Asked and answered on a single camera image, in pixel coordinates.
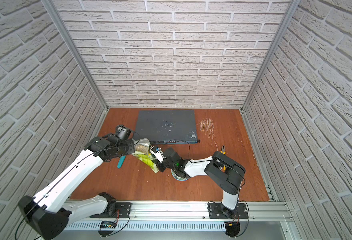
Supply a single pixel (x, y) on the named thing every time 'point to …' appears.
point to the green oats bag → (142, 152)
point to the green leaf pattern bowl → (178, 178)
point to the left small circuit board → (108, 224)
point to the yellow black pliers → (223, 151)
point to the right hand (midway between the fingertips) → (151, 161)
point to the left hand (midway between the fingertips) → (130, 143)
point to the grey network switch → (167, 127)
